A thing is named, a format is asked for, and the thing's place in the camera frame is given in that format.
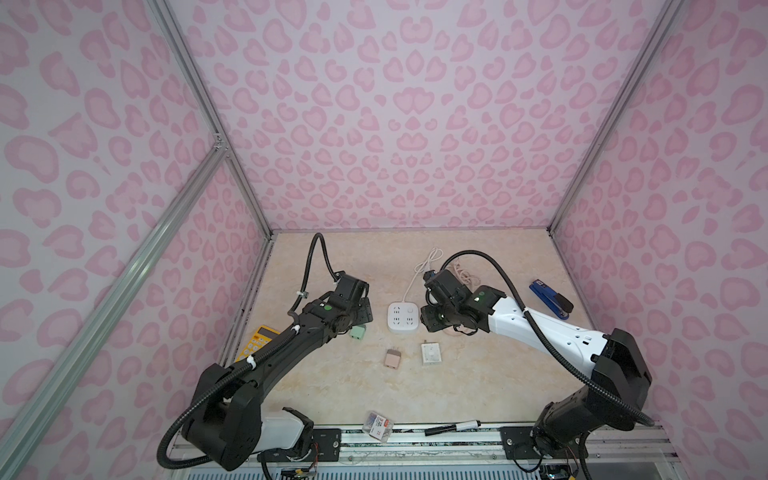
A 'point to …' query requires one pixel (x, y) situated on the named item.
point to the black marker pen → (462, 426)
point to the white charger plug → (431, 353)
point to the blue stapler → (559, 304)
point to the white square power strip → (402, 317)
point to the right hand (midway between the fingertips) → (426, 314)
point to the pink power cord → (465, 276)
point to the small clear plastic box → (378, 426)
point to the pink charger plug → (392, 359)
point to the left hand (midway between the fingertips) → (365, 309)
